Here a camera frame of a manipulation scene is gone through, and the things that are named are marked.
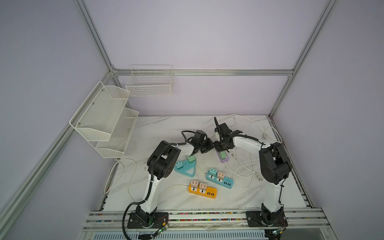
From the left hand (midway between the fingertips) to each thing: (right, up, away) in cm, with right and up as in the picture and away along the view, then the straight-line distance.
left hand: (215, 147), depth 99 cm
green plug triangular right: (-16, -6, -11) cm, 20 cm away
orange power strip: (-6, -22, -19) cm, 30 cm away
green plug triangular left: (-23, -9, -13) cm, 28 cm away
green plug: (+4, -4, -9) cm, 10 cm away
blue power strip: (+5, -18, -16) cm, 24 cm away
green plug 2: (-3, -12, -16) cm, 20 cm away
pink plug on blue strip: (+1, -14, -17) cm, 22 cm away
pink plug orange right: (-9, -18, -21) cm, 30 cm away
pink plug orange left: (-14, -17, -21) cm, 30 cm away
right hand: (+1, +1, -2) cm, 2 cm away
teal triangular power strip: (-18, -12, -11) cm, 24 cm away
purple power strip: (+4, -8, -6) cm, 11 cm away
